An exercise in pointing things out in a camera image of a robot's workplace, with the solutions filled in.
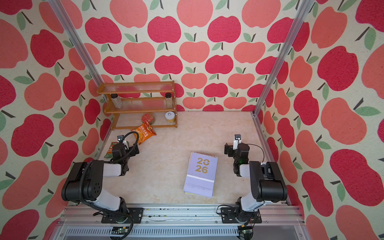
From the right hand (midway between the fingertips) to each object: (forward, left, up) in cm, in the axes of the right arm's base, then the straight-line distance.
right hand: (236, 146), depth 94 cm
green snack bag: (-12, +82, -3) cm, 83 cm away
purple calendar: (-23, +22, +5) cm, 32 cm away
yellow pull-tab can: (+21, +48, +1) cm, 52 cm away
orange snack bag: (+5, +63, +1) cm, 63 cm away
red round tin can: (+20, +65, 0) cm, 68 cm away
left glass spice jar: (+17, +81, +18) cm, 85 cm away
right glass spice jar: (+21, +46, +17) cm, 54 cm away
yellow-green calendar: (-31, +21, -4) cm, 38 cm away
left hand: (-7, +69, +1) cm, 69 cm away
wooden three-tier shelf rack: (+32, +74, +1) cm, 81 cm away
